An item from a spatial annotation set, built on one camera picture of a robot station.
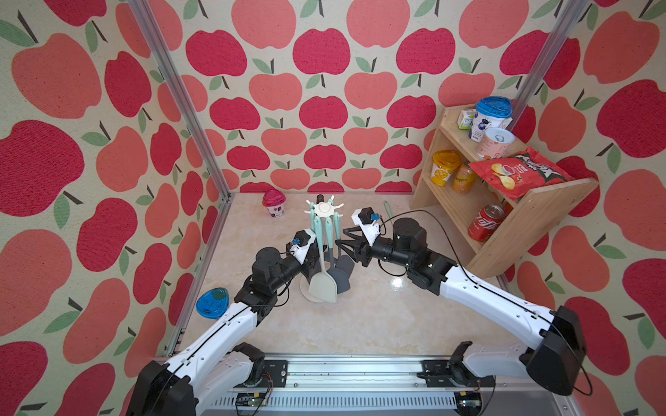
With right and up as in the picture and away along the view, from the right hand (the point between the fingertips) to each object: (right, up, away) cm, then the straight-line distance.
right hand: (342, 240), depth 69 cm
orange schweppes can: (+42, +19, +17) cm, 49 cm away
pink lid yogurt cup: (-27, +13, +37) cm, 48 cm away
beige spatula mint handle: (+22, +10, +46) cm, 52 cm away
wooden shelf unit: (+51, +14, +23) cm, 58 cm away
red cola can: (+41, +5, +3) cm, 41 cm away
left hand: (-5, -3, +5) cm, 8 cm away
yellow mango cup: (+36, +25, +19) cm, 48 cm away
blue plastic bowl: (-39, -20, +9) cm, 45 cm away
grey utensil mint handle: (0, -14, +10) cm, 17 cm away
